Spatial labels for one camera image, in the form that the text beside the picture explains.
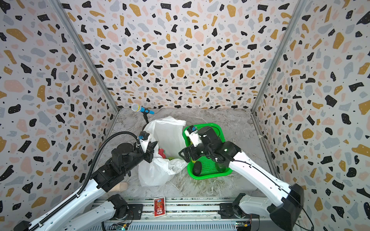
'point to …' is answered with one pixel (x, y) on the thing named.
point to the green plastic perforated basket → (208, 168)
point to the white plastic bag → (167, 133)
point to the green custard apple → (170, 158)
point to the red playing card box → (159, 206)
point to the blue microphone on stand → (137, 108)
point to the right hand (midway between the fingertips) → (186, 149)
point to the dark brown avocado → (197, 168)
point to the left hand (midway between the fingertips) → (157, 141)
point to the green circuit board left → (121, 227)
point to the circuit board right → (243, 225)
